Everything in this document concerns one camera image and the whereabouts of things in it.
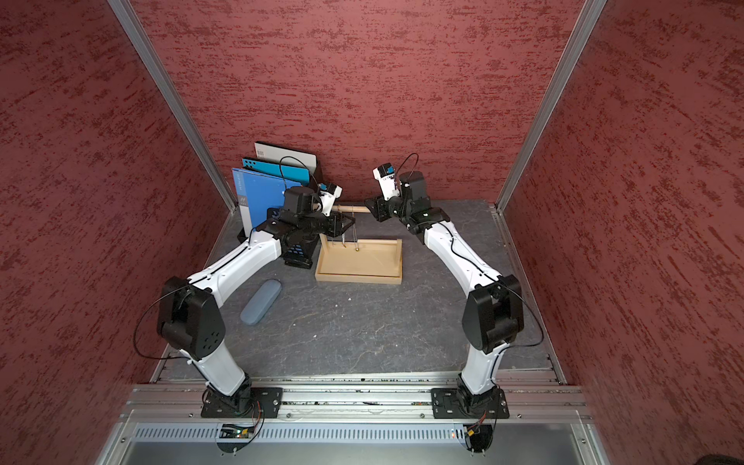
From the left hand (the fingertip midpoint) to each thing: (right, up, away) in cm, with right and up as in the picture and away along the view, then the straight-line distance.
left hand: (348, 223), depth 84 cm
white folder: (-28, +25, +15) cm, 40 cm away
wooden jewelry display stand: (+5, -14, +21) cm, 26 cm away
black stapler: (-19, -14, +14) cm, 27 cm away
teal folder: (-18, +16, +6) cm, 24 cm away
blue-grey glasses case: (-28, -25, +4) cm, 38 cm away
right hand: (+6, +6, -1) cm, 9 cm away
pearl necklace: (-4, -5, +16) cm, 17 cm away
